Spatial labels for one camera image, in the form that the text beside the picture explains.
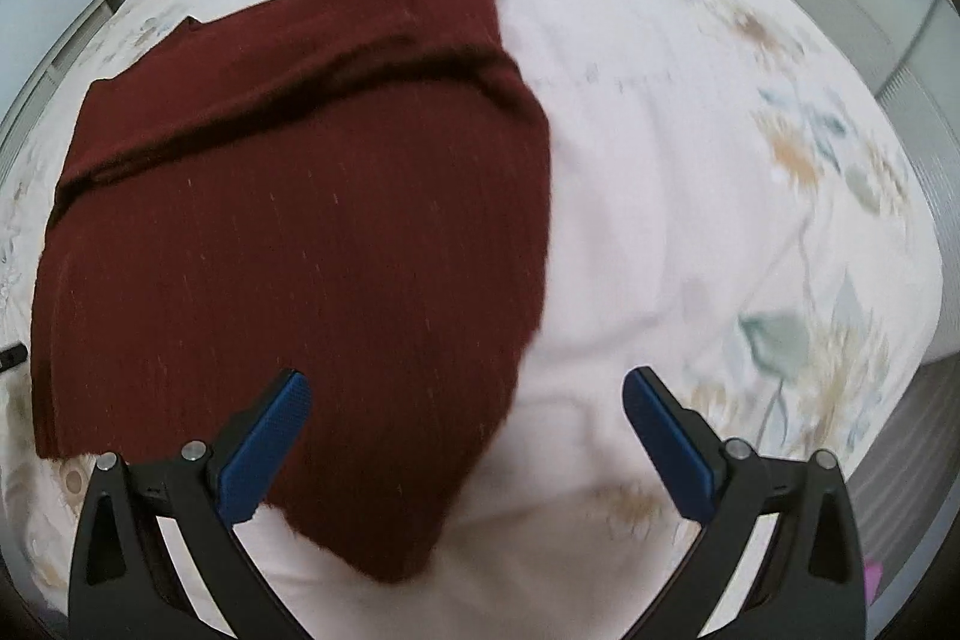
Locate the floral white bed blanket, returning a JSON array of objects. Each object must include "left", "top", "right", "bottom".
[{"left": 0, "top": 0, "right": 944, "bottom": 640}]

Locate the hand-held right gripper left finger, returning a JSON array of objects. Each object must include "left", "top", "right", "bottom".
[{"left": 67, "top": 370, "right": 317, "bottom": 640}]

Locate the dark red knitted sweater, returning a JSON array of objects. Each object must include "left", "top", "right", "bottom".
[{"left": 30, "top": 0, "right": 554, "bottom": 585}]

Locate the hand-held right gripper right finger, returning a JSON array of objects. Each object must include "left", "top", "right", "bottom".
[{"left": 622, "top": 367, "right": 868, "bottom": 640}]

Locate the white low shelf unit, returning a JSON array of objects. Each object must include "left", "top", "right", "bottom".
[{"left": 0, "top": 0, "right": 132, "bottom": 161}]

